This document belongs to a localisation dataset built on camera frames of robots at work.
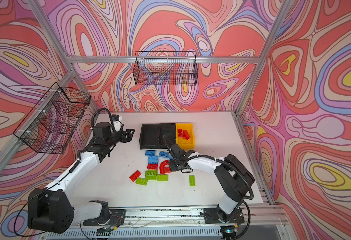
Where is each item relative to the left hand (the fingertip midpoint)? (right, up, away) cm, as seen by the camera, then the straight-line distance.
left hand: (131, 128), depth 83 cm
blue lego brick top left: (+9, -16, +12) cm, 22 cm away
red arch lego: (+19, -24, +6) cm, 31 cm away
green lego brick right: (+18, -28, +1) cm, 33 cm away
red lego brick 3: (+28, -4, +22) cm, 36 cm away
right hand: (+26, -25, +6) cm, 36 cm away
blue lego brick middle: (+18, -17, +12) cm, 27 cm away
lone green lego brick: (+35, -31, +3) cm, 47 cm away
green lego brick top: (+11, -27, +3) cm, 29 cm away
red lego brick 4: (+32, -5, +19) cm, 38 cm away
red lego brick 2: (+11, -23, +5) cm, 26 cm away
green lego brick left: (+6, -30, 0) cm, 31 cm away
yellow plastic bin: (+30, -10, +17) cm, 36 cm away
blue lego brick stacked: (+11, -20, +10) cm, 25 cm away
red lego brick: (+2, -28, +3) cm, 28 cm away
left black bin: (+6, -6, +26) cm, 27 cm away
